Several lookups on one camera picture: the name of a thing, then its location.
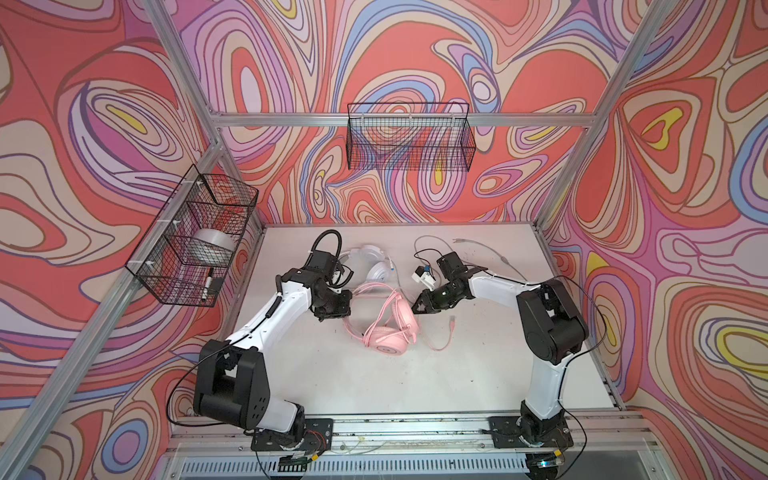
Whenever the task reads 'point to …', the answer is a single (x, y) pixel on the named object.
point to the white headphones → (368, 263)
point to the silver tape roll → (207, 243)
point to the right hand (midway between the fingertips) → (417, 315)
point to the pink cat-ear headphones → (399, 329)
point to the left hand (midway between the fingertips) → (353, 308)
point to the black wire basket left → (185, 256)
